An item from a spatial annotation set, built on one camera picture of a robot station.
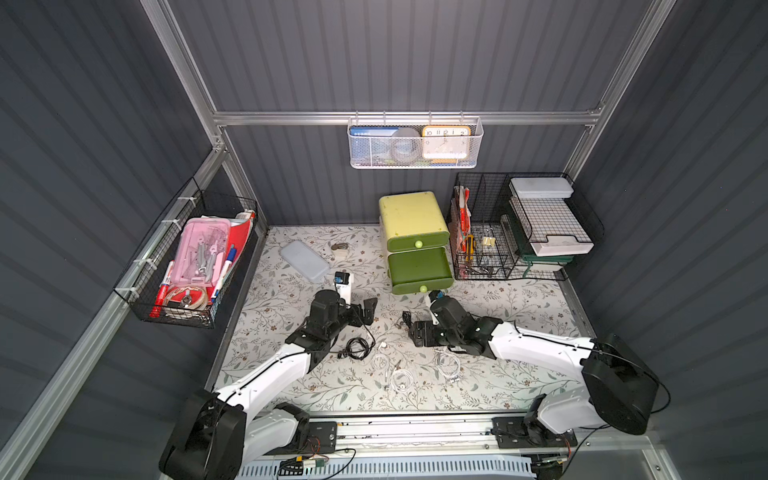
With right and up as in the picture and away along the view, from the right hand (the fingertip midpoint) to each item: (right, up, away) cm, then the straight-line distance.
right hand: (423, 329), depth 85 cm
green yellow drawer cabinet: (-2, +27, +6) cm, 28 cm away
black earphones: (-4, +2, +11) cm, 12 cm away
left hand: (-17, +9, -1) cm, 20 cm away
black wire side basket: (-62, +15, -22) cm, 67 cm away
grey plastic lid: (-42, +20, +24) cm, 52 cm away
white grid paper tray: (+41, +34, +11) cm, 54 cm away
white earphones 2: (-7, -14, -2) cm, 15 cm away
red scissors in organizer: (+19, +37, +28) cm, 50 cm away
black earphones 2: (-20, -7, +4) cm, 21 cm away
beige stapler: (-28, +25, +30) cm, 48 cm away
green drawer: (0, +17, +12) cm, 20 cm away
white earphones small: (-12, -6, +4) cm, 14 cm away
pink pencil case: (-56, +21, -14) cm, 61 cm away
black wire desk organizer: (+34, +31, +14) cm, 48 cm away
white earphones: (+7, -11, +1) cm, 13 cm away
